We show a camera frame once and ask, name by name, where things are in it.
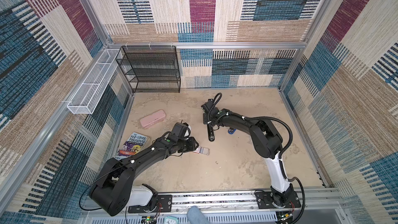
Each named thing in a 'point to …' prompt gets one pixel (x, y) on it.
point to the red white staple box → (198, 150)
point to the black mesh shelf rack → (151, 69)
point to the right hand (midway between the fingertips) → (208, 119)
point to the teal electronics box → (171, 220)
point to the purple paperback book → (132, 144)
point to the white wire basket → (85, 100)
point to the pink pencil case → (153, 118)
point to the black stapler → (210, 132)
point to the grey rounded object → (195, 216)
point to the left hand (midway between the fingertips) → (198, 143)
